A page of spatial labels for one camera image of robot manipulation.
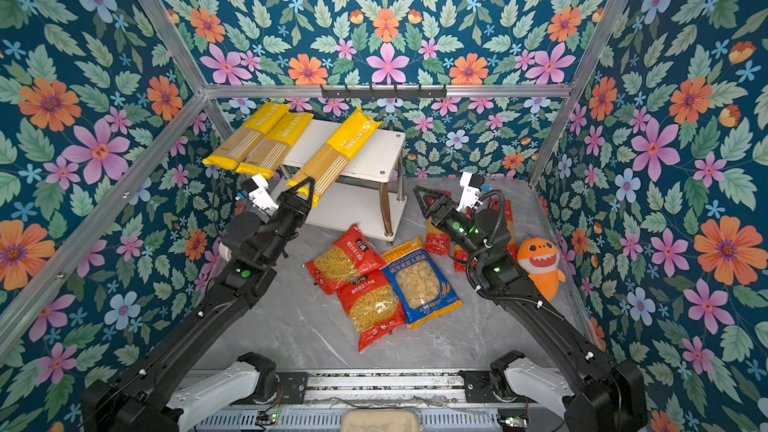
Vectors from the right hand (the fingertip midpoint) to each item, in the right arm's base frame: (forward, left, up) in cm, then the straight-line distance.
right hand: (420, 191), depth 65 cm
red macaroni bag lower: (-13, +13, -34) cm, 38 cm away
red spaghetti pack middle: (+4, -14, -36) cm, 39 cm away
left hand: (+1, +23, +4) cm, 23 cm away
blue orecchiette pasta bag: (-7, -1, -34) cm, 35 cm away
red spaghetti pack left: (+10, -7, -36) cm, 38 cm away
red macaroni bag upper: (+2, +21, -32) cm, 39 cm away
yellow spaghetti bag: (+16, +49, -2) cm, 51 cm away
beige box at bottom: (-39, +9, -33) cm, 52 cm away
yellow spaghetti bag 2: (+18, +38, -2) cm, 42 cm away
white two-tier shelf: (+31, +19, -36) cm, 51 cm away
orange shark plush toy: (0, -36, -30) cm, 47 cm away
